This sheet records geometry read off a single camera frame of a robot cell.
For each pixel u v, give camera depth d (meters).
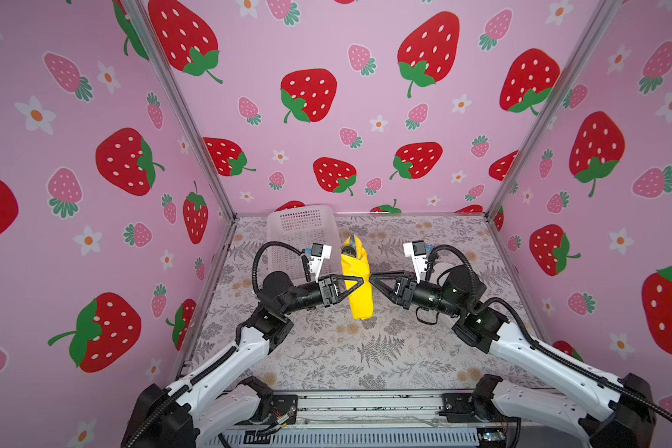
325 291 0.58
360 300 0.63
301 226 1.15
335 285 0.61
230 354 0.49
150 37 0.72
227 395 0.58
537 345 0.47
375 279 0.62
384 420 0.73
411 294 0.56
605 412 0.40
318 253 0.62
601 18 0.70
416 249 0.58
